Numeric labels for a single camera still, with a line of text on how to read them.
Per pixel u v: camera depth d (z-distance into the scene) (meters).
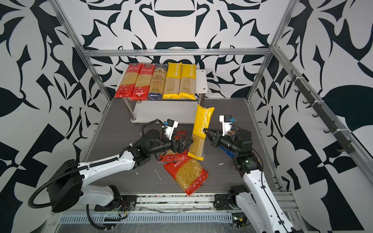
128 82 0.78
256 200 0.48
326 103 0.58
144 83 0.78
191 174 0.81
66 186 0.41
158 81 0.78
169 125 0.66
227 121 0.63
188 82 0.78
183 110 1.12
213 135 0.65
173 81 0.79
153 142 0.58
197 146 0.71
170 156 0.87
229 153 0.88
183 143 0.65
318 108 0.59
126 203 0.73
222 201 0.74
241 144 0.54
